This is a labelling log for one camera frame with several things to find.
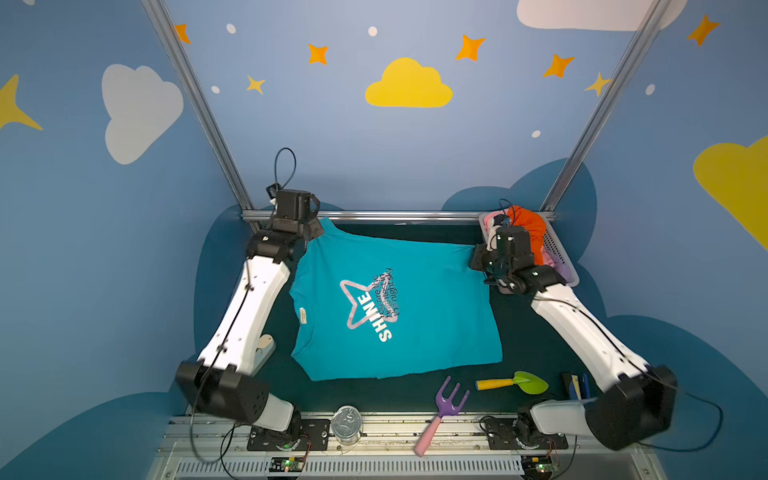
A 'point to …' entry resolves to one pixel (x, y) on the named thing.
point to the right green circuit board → (535, 467)
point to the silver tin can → (346, 424)
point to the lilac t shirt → (547, 258)
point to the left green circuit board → (287, 464)
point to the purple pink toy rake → (444, 408)
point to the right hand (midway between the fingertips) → (477, 245)
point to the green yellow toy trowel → (525, 382)
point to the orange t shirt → (534, 222)
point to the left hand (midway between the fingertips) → (309, 219)
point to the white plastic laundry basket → (557, 250)
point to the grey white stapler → (265, 349)
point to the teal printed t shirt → (362, 308)
